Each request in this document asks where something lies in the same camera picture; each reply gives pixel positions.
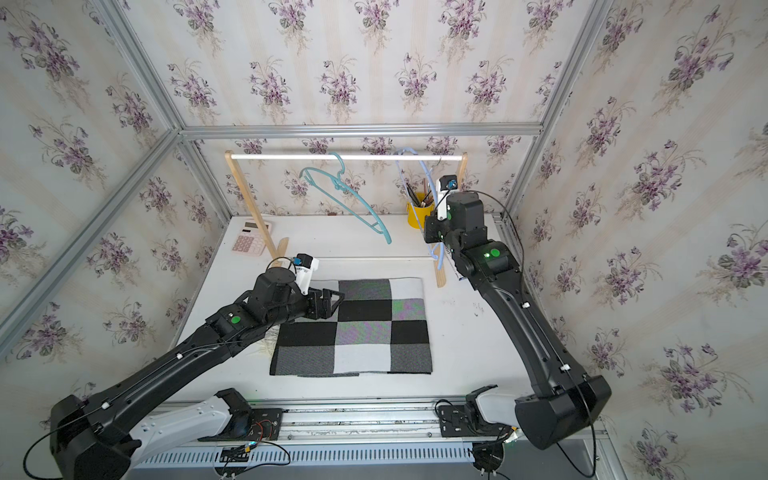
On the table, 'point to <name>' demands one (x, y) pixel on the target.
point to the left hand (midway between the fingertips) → (339, 299)
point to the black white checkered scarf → (380, 325)
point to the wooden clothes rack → (279, 247)
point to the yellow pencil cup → (416, 215)
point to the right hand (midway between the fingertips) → (438, 210)
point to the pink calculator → (249, 240)
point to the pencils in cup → (426, 201)
